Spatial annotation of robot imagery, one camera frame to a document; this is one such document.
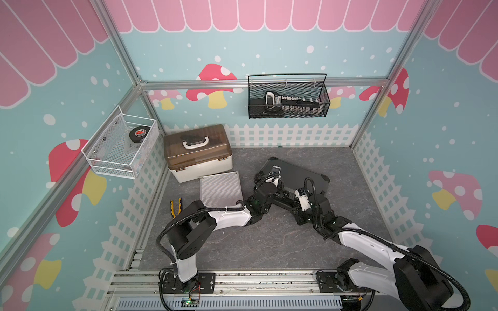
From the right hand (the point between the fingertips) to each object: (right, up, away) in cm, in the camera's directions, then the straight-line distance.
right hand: (292, 208), depth 87 cm
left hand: (-7, +13, 0) cm, 15 cm away
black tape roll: (-65, +33, -7) cm, 73 cm away
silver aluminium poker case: (-33, +8, +5) cm, 34 cm away
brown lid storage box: (-44, +26, +5) cm, 51 cm away
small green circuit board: (-41, -31, -16) cm, 54 cm away
